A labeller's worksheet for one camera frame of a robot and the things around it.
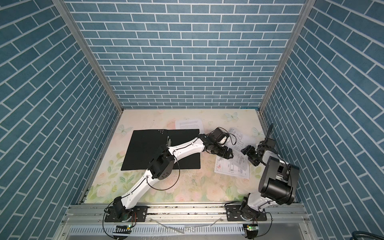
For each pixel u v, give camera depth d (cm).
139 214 74
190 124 112
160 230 77
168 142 100
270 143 76
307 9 72
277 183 46
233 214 74
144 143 104
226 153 84
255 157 81
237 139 102
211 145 74
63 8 71
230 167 91
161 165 60
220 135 77
